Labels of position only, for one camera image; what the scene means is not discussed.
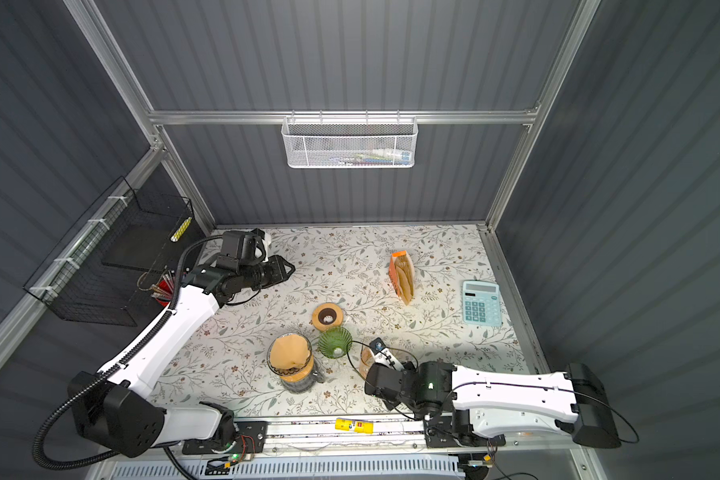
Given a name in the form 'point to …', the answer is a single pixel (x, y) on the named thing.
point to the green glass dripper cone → (335, 344)
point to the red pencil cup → (163, 289)
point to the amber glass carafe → (367, 359)
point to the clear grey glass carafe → (316, 375)
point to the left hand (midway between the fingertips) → (292, 268)
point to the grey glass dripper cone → (293, 370)
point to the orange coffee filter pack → (402, 275)
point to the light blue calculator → (481, 303)
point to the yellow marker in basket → (181, 230)
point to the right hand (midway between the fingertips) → (387, 384)
